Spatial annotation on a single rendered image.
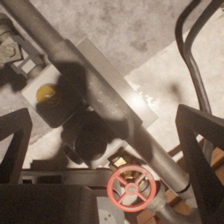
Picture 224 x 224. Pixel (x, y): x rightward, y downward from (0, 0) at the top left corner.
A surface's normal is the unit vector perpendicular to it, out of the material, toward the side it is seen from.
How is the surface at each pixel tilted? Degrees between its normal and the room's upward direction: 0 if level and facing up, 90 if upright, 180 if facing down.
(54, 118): 0
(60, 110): 0
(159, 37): 0
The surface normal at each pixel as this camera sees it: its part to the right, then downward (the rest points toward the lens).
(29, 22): -0.19, 0.25
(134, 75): 0.00, 0.09
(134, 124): 0.33, -0.21
